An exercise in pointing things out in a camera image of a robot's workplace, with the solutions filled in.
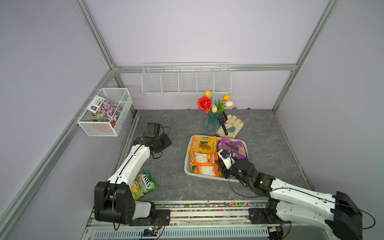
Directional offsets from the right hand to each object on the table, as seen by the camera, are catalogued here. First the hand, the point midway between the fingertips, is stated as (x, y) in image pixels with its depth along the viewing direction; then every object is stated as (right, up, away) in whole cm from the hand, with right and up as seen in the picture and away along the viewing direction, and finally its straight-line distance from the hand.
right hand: (217, 158), depth 77 cm
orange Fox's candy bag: (-7, -3, +2) cm, 8 cm away
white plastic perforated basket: (-16, -5, +5) cm, 18 cm away
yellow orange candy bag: (-7, +6, +10) cm, 13 cm away
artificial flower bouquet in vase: (-2, +26, +4) cm, 27 cm away
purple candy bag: (+11, +4, +7) cm, 14 cm away
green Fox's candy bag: (-41, -16, +5) cm, 44 cm away
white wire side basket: (-62, +18, -4) cm, 65 cm away
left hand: (-27, +7, +7) cm, 29 cm away
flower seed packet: (-57, +26, -4) cm, 63 cm away
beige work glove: (+16, +16, +32) cm, 39 cm away
